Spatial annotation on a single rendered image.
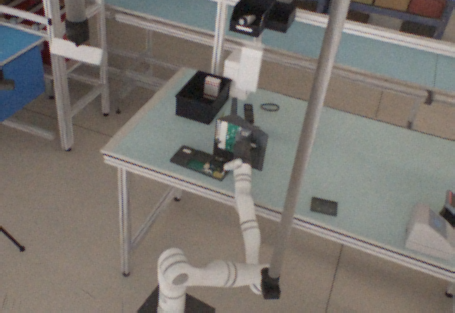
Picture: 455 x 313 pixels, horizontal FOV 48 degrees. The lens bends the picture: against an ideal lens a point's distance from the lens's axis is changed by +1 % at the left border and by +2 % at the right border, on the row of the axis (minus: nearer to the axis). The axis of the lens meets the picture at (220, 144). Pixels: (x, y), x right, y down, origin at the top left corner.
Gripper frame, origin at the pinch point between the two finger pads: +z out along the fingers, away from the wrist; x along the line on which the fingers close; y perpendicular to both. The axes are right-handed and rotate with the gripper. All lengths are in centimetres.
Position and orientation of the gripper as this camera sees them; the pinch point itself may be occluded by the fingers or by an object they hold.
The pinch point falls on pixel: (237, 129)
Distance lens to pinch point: 225.3
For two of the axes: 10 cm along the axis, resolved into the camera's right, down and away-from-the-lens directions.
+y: 6.9, 3.6, 6.2
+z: 0.0, -8.7, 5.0
